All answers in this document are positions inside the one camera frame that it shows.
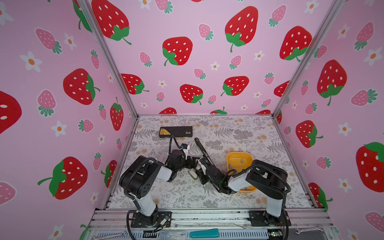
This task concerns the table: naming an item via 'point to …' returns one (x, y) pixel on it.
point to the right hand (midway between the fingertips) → (196, 172)
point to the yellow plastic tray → (239, 161)
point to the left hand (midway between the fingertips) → (195, 157)
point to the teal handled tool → (213, 232)
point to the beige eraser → (193, 174)
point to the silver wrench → (317, 228)
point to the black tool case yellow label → (179, 131)
